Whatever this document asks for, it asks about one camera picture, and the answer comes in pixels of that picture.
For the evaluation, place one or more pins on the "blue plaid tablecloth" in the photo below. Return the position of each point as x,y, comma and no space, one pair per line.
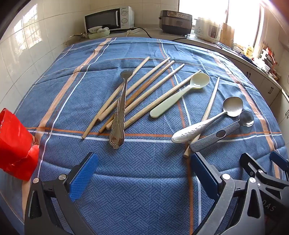
144,162

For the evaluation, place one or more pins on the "bright window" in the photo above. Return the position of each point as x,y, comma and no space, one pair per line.
241,20

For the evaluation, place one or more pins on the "dark rice cooker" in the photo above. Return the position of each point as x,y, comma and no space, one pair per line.
176,22

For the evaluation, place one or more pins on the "yellow bottle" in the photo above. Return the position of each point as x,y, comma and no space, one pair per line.
249,51

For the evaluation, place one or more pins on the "white microwave oven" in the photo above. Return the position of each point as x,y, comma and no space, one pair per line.
101,20

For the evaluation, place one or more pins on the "cream plastic spoon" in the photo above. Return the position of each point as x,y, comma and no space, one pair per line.
201,81

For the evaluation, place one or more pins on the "cluster of seasoning bottles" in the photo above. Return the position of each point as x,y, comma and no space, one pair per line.
268,59

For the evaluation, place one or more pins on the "wooden cutting board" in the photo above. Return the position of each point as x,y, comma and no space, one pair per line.
225,34

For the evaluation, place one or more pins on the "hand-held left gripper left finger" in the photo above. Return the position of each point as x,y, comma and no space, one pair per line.
83,176

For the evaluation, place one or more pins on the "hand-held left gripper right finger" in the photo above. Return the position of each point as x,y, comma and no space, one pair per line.
205,174

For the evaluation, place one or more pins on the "red plastic cup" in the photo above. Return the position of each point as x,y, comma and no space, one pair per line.
13,140

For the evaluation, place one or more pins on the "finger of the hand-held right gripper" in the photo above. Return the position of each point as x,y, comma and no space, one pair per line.
281,160
250,162

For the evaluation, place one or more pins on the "white power strip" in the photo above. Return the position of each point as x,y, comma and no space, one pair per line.
133,30

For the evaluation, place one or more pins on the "ornate metal fork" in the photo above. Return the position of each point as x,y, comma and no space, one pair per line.
119,117

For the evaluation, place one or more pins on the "pale green tray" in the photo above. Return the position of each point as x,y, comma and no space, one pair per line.
99,36

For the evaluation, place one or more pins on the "white pressure cooker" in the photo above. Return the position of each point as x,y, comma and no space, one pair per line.
206,30

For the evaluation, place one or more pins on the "white ceramic bowl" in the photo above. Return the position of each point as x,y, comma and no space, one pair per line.
94,29

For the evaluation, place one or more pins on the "blue dish cloth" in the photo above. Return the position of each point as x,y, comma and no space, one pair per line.
228,47

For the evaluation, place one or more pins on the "small cluttered dish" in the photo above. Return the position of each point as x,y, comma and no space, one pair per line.
80,35

